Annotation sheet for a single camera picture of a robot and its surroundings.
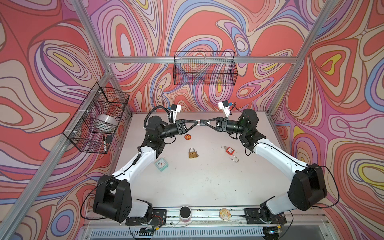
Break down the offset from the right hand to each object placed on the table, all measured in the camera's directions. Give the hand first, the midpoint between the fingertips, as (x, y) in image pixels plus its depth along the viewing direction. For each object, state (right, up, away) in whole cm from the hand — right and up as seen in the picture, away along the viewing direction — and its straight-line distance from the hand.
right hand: (205, 126), depth 68 cm
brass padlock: (-6, -18, +27) cm, 33 cm away
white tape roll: (-47, +2, +2) cm, 47 cm away
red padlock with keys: (+19, -17, +27) cm, 37 cm away
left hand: (-4, 0, -1) cm, 4 cm away
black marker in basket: (-49, -9, +3) cm, 50 cm away
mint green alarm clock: (-25, -23, +21) cm, 40 cm away
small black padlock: (-1, +2, -1) cm, 2 cm away
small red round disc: (-10, -8, +36) cm, 38 cm away
